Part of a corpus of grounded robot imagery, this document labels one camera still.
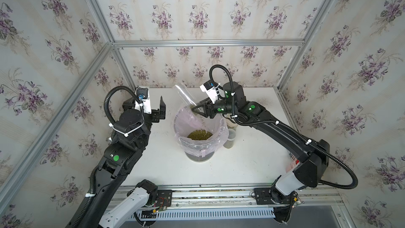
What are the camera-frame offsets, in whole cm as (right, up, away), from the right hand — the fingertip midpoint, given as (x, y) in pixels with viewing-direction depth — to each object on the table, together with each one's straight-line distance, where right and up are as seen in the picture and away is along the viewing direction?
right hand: (199, 106), depth 68 cm
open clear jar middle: (+17, -20, +17) cm, 31 cm away
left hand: (-19, +3, -9) cm, 22 cm away
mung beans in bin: (0, -17, +23) cm, 29 cm away
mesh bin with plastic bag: (-7, -8, +12) cm, 15 cm away
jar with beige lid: (+13, -7, -8) cm, 17 cm away
